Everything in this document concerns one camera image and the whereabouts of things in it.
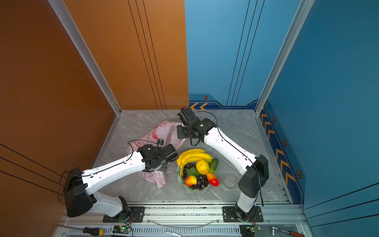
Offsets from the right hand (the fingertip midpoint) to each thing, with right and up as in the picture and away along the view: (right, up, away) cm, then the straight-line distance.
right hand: (181, 130), depth 78 cm
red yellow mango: (+5, -25, -4) cm, 26 cm away
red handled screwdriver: (+53, -47, -10) cm, 71 cm away
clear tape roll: (+27, -29, +6) cm, 41 cm away
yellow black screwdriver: (-43, -46, -10) cm, 64 cm away
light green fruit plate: (0, -29, +1) cm, 29 cm away
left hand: (-12, -17, +1) cm, 21 cm away
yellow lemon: (+11, -19, -3) cm, 22 cm away
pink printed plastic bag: (-10, -2, 0) cm, 10 cm away
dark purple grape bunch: (+11, -26, -3) cm, 28 cm away
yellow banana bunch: (+5, -14, +4) cm, 16 cm away
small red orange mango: (+16, -25, -2) cm, 30 cm away
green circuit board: (-29, -48, -7) cm, 56 cm away
